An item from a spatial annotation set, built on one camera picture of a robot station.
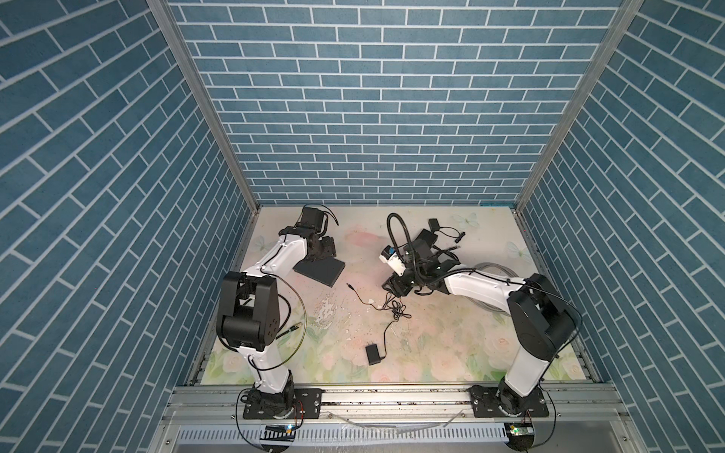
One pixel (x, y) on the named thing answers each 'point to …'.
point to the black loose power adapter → (373, 354)
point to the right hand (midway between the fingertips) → (386, 276)
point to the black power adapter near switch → (433, 225)
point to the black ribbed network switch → (424, 243)
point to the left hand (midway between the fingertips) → (325, 250)
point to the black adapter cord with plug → (458, 239)
